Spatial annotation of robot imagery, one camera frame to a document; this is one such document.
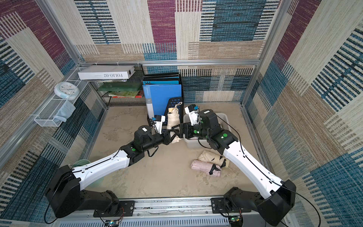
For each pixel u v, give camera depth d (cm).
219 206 73
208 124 53
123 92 101
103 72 78
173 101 89
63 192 41
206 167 81
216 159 85
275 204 37
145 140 61
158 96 92
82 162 76
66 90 75
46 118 67
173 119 72
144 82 92
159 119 69
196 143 93
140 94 100
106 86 99
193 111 62
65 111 69
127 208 73
